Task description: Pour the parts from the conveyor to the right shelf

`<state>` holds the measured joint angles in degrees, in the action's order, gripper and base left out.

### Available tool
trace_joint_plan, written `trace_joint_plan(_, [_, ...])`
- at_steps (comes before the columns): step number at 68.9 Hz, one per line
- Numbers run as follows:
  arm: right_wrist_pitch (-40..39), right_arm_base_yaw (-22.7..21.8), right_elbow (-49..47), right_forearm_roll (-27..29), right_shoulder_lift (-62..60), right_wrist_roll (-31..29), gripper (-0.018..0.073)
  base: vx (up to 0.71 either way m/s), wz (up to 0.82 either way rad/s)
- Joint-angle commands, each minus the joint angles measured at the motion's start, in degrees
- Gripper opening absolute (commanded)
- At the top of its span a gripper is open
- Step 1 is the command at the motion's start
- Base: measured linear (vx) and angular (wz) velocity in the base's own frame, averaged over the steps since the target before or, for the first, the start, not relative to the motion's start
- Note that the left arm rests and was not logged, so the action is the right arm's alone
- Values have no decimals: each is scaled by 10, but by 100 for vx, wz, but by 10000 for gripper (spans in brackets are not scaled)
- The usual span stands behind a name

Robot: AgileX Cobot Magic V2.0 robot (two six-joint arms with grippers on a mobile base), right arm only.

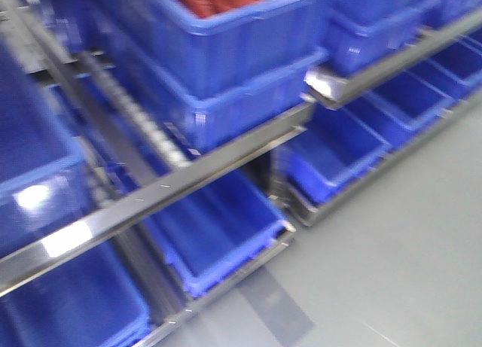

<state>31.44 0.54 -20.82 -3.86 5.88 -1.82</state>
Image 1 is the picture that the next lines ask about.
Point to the steel rack with roller tracks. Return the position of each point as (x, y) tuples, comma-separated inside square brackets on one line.
[(150, 196)]

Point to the orange parts heap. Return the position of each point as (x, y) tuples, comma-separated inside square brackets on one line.
[(211, 0)]

